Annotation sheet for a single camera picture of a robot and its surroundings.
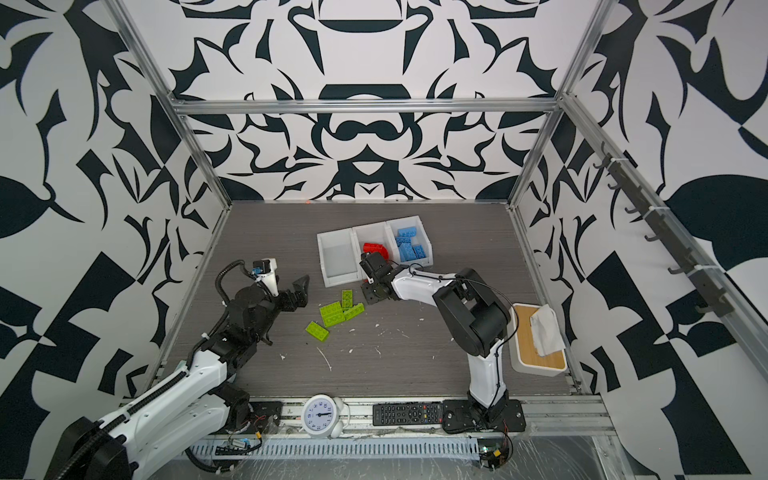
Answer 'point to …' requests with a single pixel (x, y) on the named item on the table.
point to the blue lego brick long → (419, 251)
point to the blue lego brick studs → (407, 232)
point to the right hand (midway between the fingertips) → (372, 288)
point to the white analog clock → (319, 415)
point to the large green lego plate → (332, 314)
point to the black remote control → (408, 413)
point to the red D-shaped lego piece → (375, 248)
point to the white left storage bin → (339, 257)
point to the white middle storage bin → (377, 233)
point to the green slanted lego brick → (353, 311)
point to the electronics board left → (237, 447)
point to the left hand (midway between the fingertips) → (292, 272)
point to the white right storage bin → (422, 237)
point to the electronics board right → (493, 452)
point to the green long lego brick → (346, 298)
